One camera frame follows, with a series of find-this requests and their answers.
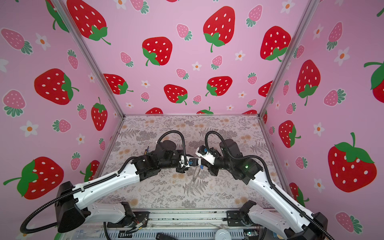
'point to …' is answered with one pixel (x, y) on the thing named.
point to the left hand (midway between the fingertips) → (196, 156)
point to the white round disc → (223, 234)
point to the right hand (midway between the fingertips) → (199, 160)
